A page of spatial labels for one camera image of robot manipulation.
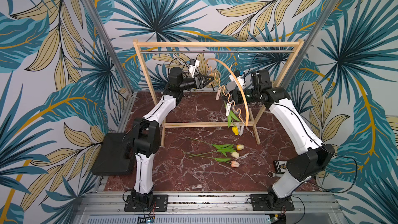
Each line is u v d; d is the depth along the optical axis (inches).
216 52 38.7
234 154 34.5
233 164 33.0
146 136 21.6
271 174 32.3
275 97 20.7
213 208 28.8
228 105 27.2
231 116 28.3
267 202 27.6
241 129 24.8
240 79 26.3
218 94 29.4
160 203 28.8
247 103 25.7
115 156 32.1
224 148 35.6
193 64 29.5
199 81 29.3
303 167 17.3
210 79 30.9
